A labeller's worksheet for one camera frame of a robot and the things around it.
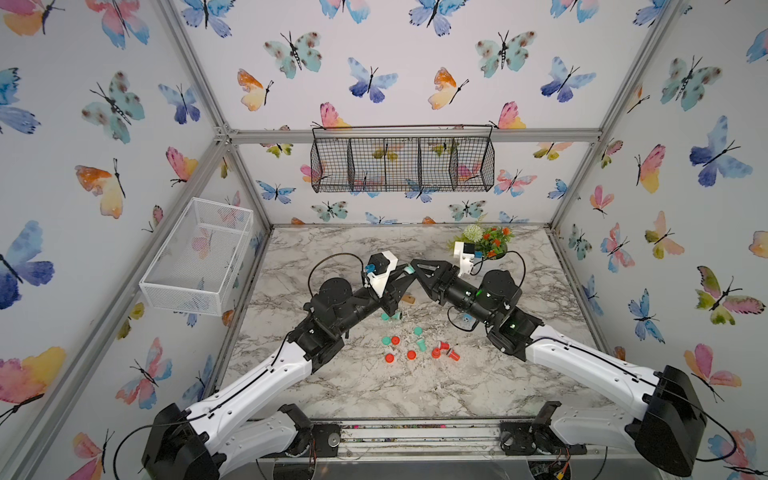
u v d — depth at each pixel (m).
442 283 0.60
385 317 0.95
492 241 0.96
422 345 0.89
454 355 0.86
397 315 0.94
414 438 0.75
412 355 0.87
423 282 0.67
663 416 0.39
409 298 0.98
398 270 0.67
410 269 0.65
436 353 0.87
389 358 0.87
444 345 0.89
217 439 0.40
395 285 0.66
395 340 0.91
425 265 0.64
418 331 0.93
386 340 0.91
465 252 0.66
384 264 0.55
